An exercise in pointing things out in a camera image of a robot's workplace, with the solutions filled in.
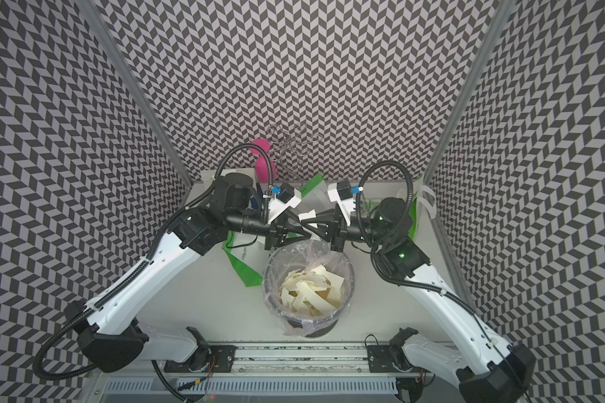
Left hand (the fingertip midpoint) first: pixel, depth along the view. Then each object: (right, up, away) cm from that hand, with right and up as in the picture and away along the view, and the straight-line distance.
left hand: (306, 235), depth 58 cm
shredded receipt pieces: (+2, -18, +14) cm, 23 cm away
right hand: (0, +2, -2) cm, 3 cm away
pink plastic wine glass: (-18, +23, +36) cm, 46 cm away
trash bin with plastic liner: (0, -8, +15) cm, 17 cm away
